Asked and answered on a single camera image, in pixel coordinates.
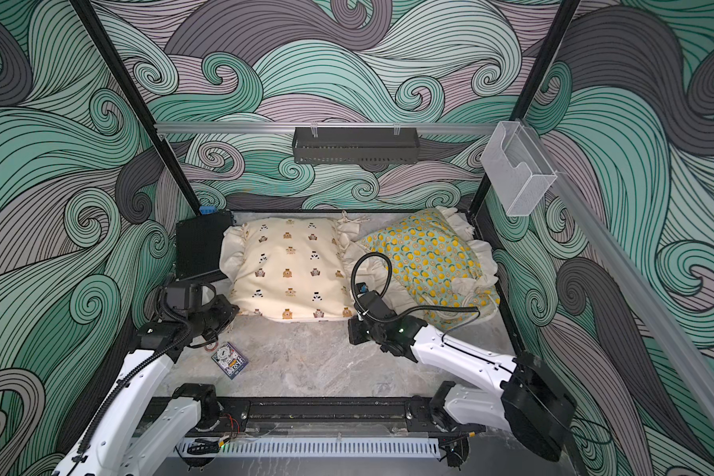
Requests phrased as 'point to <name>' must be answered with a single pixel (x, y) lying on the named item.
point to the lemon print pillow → (439, 271)
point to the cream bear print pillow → (293, 269)
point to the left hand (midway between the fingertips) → (238, 304)
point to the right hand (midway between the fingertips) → (346, 327)
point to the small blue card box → (230, 360)
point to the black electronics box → (198, 242)
